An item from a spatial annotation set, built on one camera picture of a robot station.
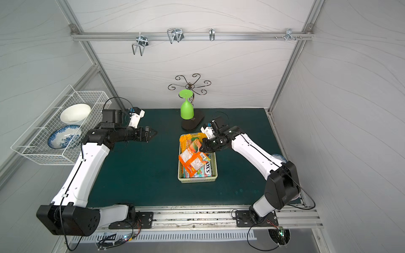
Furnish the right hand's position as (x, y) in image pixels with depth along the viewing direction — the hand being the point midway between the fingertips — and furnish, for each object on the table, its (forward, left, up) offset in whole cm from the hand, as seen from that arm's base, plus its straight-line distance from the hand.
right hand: (200, 148), depth 79 cm
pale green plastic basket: (-12, +8, -13) cm, 19 cm away
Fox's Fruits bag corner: (-4, +5, -6) cm, 8 cm away
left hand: (+3, +24, +10) cm, 26 cm away
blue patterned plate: (-7, +56, +17) cm, 59 cm away
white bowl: (+6, +59, +18) cm, 62 cm away
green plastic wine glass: (+21, +9, +6) cm, 24 cm away
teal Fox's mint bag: (-7, -3, -11) cm, 14 cm away
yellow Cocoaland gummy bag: (+9, +10, -7) cm, 15 cm away
